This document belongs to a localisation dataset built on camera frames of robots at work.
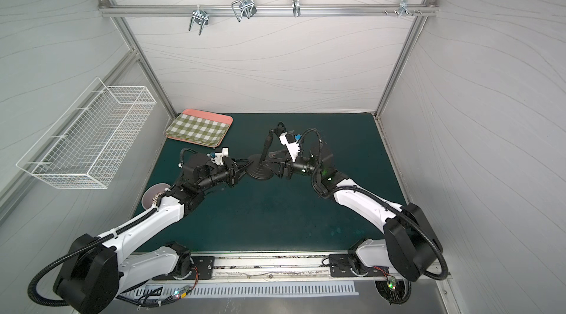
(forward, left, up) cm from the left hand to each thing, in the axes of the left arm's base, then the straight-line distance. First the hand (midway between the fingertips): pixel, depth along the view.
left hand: (254, 163), depth 74 cm
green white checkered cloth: (+35, +37, -23) cm, 56 cm away
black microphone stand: (0, 0, -2) cm, 2 cm away
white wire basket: (+1, +52, +9) cm, 53 cm away
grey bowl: (-5, +44, -18) cm, 48 cm away
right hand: (+1, -4, +3) cm, 5 cm away
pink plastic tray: (+43, +34, -20) cm, 58 cm away
